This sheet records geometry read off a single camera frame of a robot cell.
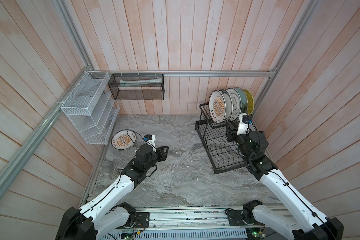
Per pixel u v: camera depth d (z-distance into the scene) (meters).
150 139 0.70
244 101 0.82
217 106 0.86
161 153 0.69
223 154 0.96
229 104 0.81
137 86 1.04
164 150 0.78
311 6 0.68
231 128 0.64
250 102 0.81
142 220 0.73
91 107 0.66
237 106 0.83
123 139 1.04
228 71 0.97
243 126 0.61
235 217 0.73
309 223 0.39
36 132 0.56
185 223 0.73
